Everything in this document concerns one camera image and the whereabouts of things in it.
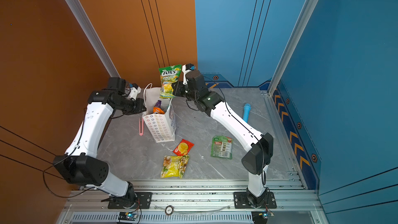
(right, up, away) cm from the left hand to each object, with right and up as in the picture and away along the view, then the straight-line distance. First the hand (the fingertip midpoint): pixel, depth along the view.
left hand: (146, 107), depth 79 cm
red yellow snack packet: (+18, -24, +11) cm, 32 cm away
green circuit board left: (-6, -50, -8) cm, 51 cm away
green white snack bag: (+40, -24, +11) cm, 48 cm away
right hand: (+14, +11, -7) cm, 19 cm away
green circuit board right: (+56, -50, -9) cm, 76 cm away
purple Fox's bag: (+1, +2, +17) cm, 17 cm away
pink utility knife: (-11, -13, +21) cm, 27 cm away
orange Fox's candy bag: (+4, -2, +7) cm, 8 cm away
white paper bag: (+8, -4, -3) cm, 10 cm away
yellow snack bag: (+14, -31, +1) cm, 34 cm away
